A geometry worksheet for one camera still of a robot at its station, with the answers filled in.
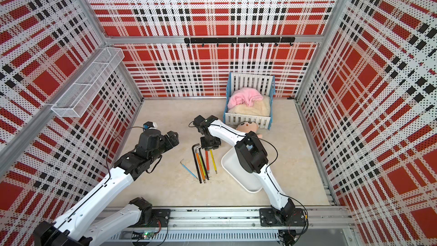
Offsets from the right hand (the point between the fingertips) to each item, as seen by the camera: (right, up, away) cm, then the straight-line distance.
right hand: (212, 147), depth 93 cm
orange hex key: (-7, -9, -3) cm, 11 cm away
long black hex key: (-11, -4, +1) cm, 11 cm away
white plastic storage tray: (+10, -8, -2) cm, 13 cm away
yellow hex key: (+1, -9, -3) cm, 10 cm away
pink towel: (+19, +30, +7) cm, 36 cm away
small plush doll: (+19, +11, +1) cm, 23 cm away
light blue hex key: (-11, -12, -6) cm, 17 cm away
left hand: (-17, +7, -13) cm, 23 cm away
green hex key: (-5, -9, -5) cm, 11 cm away
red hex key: (-3, -7, -2) cm, 8 cm away
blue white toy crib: (+33, +38, +17) cm, 53 cm away
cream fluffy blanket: (+30, +22, +11) cm, 39 cm away
